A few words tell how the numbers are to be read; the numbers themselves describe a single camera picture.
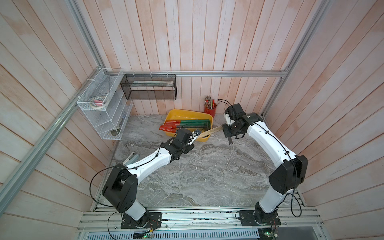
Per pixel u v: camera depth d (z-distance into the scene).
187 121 1.10
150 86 1.04
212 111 1.14
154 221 0.73
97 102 0.73
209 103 1.05
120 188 0.43
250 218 0.73
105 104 0.72
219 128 0.84
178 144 0.65
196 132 0.74
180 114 1.18
